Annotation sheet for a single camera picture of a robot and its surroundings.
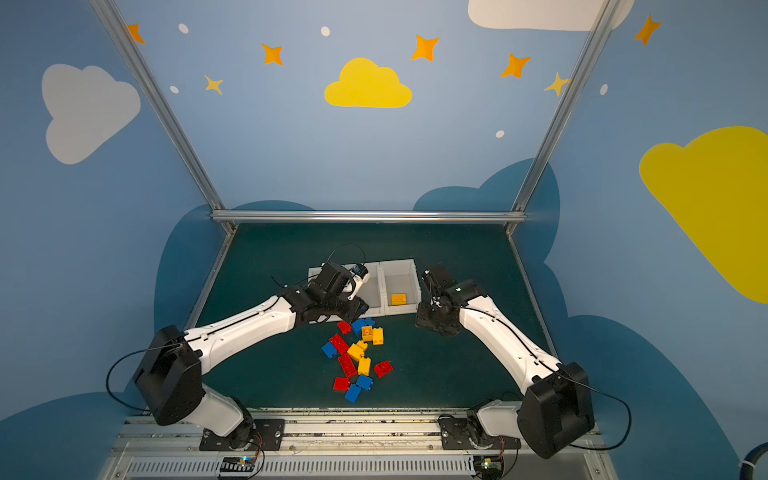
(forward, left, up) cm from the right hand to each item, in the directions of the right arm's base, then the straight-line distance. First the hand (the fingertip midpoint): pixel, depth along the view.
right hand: (429, 320), depth 82 cm
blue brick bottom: (-17, +20, -11) cm, 29 cm away
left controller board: (-35, +47, -14) cm, 60 cm away
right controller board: (-31, -16, -15) cm, 38 cm away
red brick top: (+1, +25, -9) cm, 27 cm away
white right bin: (+19, +8, -12) cm, 24 cm away
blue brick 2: (-14, +17, -11) cm, 25 cm away
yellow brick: (+13, +9, -10) cm, 18 cm away
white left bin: (+18, +38, -5) cm, 42 cm away
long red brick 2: (-10, +22, -10) cm, 27 cm away
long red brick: (-4, +26, -10) cm, 28 cm away
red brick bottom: (-15, +24, -11) cm, 31 cm away
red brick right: (-10, +12, -11) cm, 20 cm away
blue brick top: (+1, +21, -9) cm, 23 cm away
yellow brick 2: (-6, +21, -10) cm, 24 cm away
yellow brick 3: (-10, +18, -10) cm, 23 cm away
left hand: (+5, +20, +2) cm, 20 cm away
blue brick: (-6, +29, -11) cm, 32 cm away
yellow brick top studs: (-1, +18, -8) cm, 20 cm away
